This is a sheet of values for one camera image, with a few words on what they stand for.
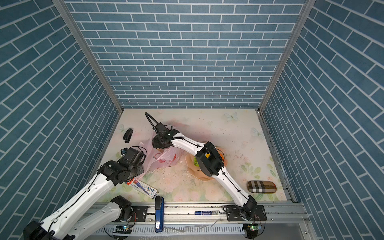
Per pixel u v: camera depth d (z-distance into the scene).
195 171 0.86
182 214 0.75
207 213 0.74
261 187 0.79
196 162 0.87
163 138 0.77
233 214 0.74
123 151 0.70
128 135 1.02
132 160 0.60
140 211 0.74
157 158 0.76
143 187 0.81
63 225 0.40
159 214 0.71
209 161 0.61
